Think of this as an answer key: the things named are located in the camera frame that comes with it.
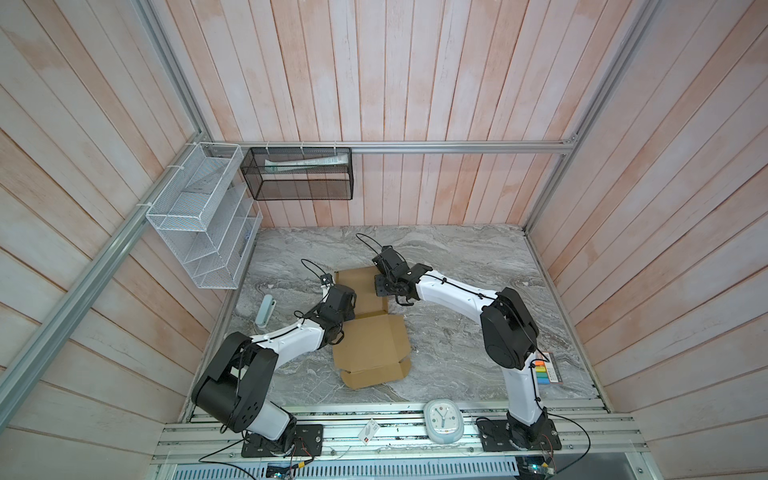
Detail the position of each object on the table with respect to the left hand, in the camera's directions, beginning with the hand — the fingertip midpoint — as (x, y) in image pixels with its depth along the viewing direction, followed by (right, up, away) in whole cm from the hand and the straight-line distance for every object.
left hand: (341, 306), depth 93 cm
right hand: (+13, +7, +2) cm, 15 cm away
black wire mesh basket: (-8, +43, +16) cm, 47 cm away
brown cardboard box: (+11, -10, -7) cm, 17 cm away
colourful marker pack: (+60, -18, -10) cm, 64 cm away
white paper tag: (+9, -29, -19) cm, 36 cm away
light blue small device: (-24, -2, +1) cm, 24 cm away
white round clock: (+29, -26, -19) cm, 43 cm away
